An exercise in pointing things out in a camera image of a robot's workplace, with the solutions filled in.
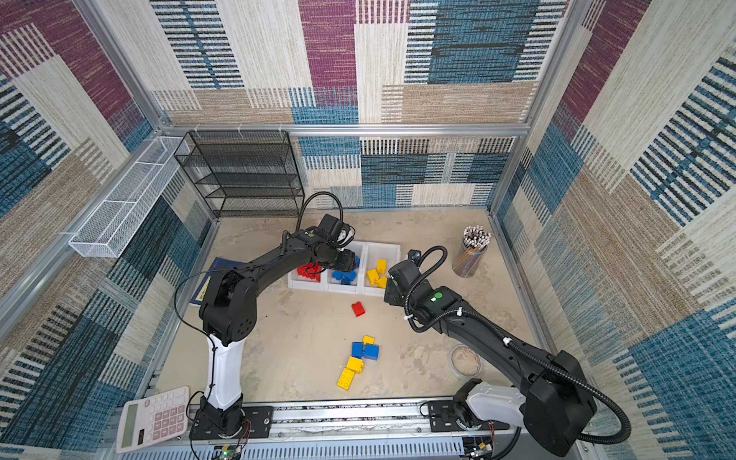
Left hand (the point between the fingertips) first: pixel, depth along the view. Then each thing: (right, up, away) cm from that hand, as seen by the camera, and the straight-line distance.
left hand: (350, 260), depth 95 cm
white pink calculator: (-48, -38, -23) cm, 65 cm away
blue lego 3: (+7, -26, -11) cm, 29 cm away
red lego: (+2, -15, -3) cm, 16 cm away
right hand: (+15, -8, -13) cm, 21 cm away
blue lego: (-2, -6, +4) cm, 8 cm away
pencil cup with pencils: (+38, +6, -8) cm, 39 cm away
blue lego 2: (+3, -25, -12) cm, 28 cm away
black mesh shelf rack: (-41, +31, +14) cm, 53 cm away
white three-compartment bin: (+8, -1, +11) cm, 13 cm away
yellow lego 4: (+2, -28, -14) cm, 32 cm away
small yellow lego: (+6, -23, -10) cm, 26 cm away
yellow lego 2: (+7, -5, +3) cm, 10 cm away
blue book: (-49, -11, +1) cm, 50 cm away
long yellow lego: (0, -31, -16) cm, 35 cm away
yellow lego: (+10, -3, +6) cm, 12 cm away
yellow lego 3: (+11, -8, +1) cm, 13 cm away
